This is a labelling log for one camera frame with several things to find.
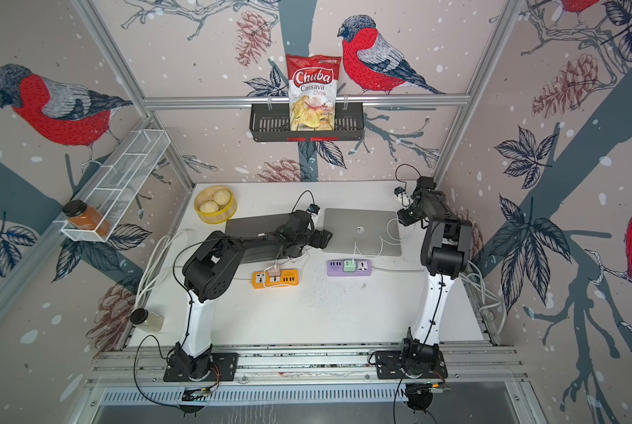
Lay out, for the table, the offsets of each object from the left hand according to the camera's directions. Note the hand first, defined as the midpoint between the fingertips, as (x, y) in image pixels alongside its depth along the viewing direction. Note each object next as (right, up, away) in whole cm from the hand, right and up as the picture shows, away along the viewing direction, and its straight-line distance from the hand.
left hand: (329, 228), depth 98 cm
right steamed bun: (-46, +12, +12) cm, 49 cm away
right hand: (+32, +5, +8) cm, 34 cm away
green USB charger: (+7, -12, -11) cm, 18 cm away
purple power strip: (+12, -13, -8) cm, 19 cm away
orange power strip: (-15, -16, -11) cm, 24 cm away
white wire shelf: (-65, +15, -19) cm, 69 cm away
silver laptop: (+14, -2, +5) cm, 15 cm away
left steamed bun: (-49, +8, +6) cm, 50 cm away
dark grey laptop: (-32, 0, +10) cm, 33 cm away
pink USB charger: (-19, -14, -11) cm, 26 cm away
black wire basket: (-21, +39, -4) cm, 45 cm away
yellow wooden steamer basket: (-43, +6, +8) cm, 44 cm away
